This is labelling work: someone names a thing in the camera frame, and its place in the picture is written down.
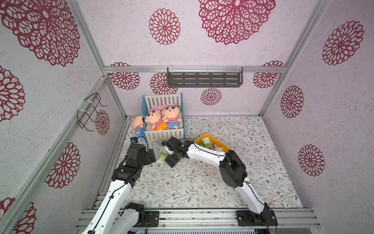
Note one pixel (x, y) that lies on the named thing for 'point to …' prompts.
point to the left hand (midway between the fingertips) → (144, 154)
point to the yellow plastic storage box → (217, 145)
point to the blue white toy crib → (152, 135)
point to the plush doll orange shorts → (155, 117)
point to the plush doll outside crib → (138, 123)
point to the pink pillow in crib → (160, 107)
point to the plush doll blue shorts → (171, 113)
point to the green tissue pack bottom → (220, 149)
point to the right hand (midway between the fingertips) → (177, 155)
